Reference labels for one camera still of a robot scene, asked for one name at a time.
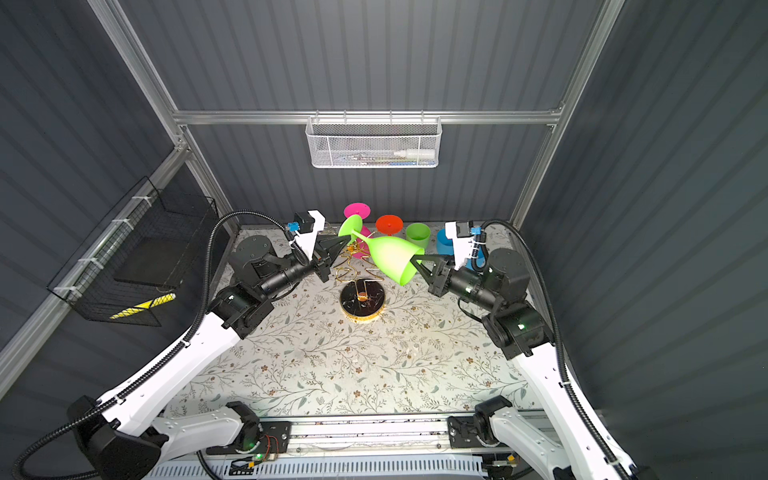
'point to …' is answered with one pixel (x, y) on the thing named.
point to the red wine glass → (389, 225)
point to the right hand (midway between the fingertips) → (415, 263)
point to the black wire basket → (133, 267)
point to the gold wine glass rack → (362, 298)
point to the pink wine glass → (363, 247)
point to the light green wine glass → (419, 235)
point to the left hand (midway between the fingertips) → (348, 235)
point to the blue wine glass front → (444, 244)
